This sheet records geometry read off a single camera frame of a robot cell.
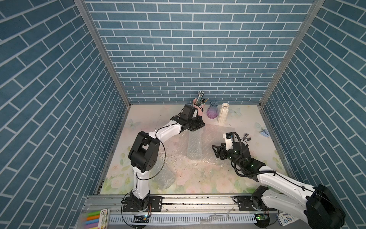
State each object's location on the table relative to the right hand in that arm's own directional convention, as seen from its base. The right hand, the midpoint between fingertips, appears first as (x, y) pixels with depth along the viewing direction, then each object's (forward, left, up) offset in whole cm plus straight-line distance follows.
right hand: (217, 146), depth 83 cm
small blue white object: (+19, -36, -11) cm, 42 cm away
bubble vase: (-1, +14, -3) cm, 14 cm away
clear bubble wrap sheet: (+15, +1, -12) cm, 20 cm away
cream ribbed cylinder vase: (+26, -5, 0) cm, 26 cm away
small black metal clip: (+15, -23, -13) cm, 30 cm away
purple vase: (+31, +2, -3) cm, 32 cm away
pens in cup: (+39, +12, +5) cm, 41 cm away
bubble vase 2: (-18, +30, -4) cm, 36 cm away
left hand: (+13, +5, +3) cm, 14 cm away
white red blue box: (-31, -33, -12) cm, 47 cm away
